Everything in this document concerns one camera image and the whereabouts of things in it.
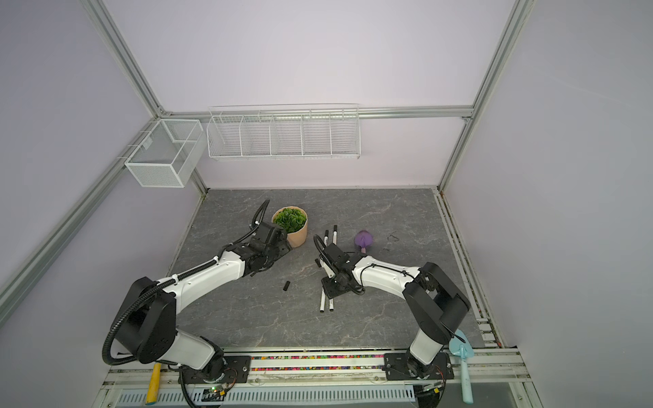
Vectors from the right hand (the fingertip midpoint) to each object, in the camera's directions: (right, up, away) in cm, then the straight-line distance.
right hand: (331, 291), depth 87 cm
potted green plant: (-14, +25, +8) cm, 29 cm away
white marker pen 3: (0, -4, -2) cm, 4 cm away
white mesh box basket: (-63, +50, +11) cm, 81 cm away
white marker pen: (+1, +18, +15) cm, 24 cm away
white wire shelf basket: (-18, +58, +9) cm, 62 cm away
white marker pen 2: (-3, -3, -1) cm, 4 cm away
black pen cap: (-16, +1, +4) cm, 17 cm away
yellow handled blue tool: (-50, -21, -17) cm, 57 cm away
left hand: (-16, +15, +1) cm, 22 cm away
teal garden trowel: (+40, -14, -12) cm, 44 cm away
